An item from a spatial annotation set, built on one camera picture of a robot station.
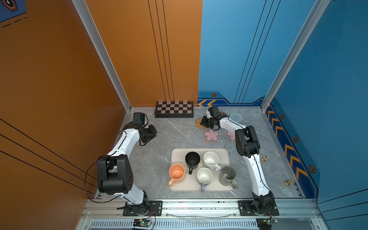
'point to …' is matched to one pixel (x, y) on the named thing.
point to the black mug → (192, 159)
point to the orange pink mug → (177, 173)
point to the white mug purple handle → (204, 176)
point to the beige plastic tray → (201, 166)
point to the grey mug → (227, 176)
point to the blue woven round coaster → (236, 117)
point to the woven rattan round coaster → (198, 123)
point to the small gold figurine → (264, 158)
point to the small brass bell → (287, 182)
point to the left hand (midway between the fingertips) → (156, 132)
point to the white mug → (210, 160)
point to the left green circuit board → (141, 223)
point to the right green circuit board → (264, 224)
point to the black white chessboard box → (174, 109)
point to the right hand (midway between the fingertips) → (199, 123)
